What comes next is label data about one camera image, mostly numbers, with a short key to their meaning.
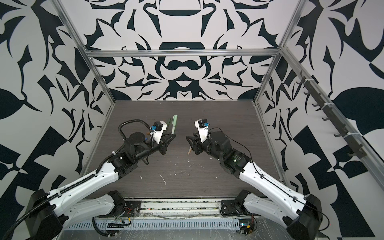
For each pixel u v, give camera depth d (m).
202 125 0.59
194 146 0.61
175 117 0.65
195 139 0.62
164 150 0.65
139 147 0.55
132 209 0.73
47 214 0.38
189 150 0.94
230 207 0.75
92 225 0.70
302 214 0.39
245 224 0.71
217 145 0.52
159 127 0.59
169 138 0.68
